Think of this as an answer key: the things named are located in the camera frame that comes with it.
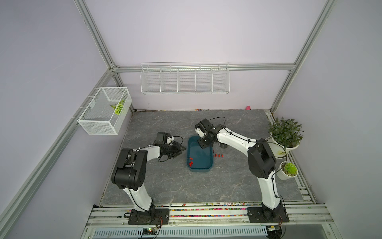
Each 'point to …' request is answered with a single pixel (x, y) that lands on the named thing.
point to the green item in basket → (118, 108)
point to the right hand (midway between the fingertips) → (202, 142)
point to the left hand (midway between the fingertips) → (184, 150)
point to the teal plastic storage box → (202, 158)
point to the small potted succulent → (287, 170)
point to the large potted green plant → (285, 135)
